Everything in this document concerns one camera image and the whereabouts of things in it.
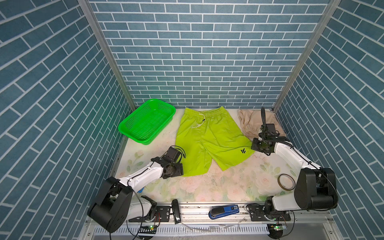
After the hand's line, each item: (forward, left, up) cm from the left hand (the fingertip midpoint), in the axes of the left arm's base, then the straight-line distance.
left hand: (179, 172), depth 87 cm
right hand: (+13, -45, +9) cm, 48 cm away
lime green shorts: (+26, -19, +1) cm, 32 cm away
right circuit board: (-29, -48, -2) cm, 57 cm away
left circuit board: (-27, +13, -4) cm, 30 cm away
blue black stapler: (-21, -21, +5) cm, 30 cm away
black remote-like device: (-23, 0, +2) cm, 23 cm away
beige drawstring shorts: (+34, -50, +6) cm, 61 cm away
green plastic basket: (+38, +28, -1) cm, 47 cm away
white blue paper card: (-10, +21, 0) cm, 23 cm away
